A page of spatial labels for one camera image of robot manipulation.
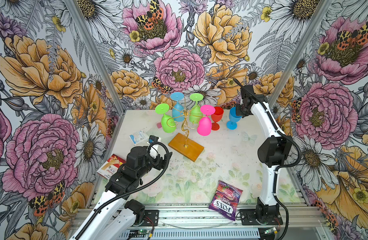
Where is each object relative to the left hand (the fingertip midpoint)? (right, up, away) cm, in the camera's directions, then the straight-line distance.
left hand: (162, 154), depth 74 cm
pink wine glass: (+21, +14, +6) cm, 26 cm away
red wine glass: (+32, +20, +29) cm, 47 cm away
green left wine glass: (+1, +15, +12) cm, 19 cm away
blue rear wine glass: (+7, +23, +15) cm, 28 cm away
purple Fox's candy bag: (+32, -24, +4) cm, 40 cm away
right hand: (+46, +21, +20) cm, 54 cm away
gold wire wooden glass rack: (+6, +3, +29) cm, 30 cm away
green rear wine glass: (+17, +21, +13) cm, 30 cm away
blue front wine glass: (+44, +15, +34) cm, 57 cm away
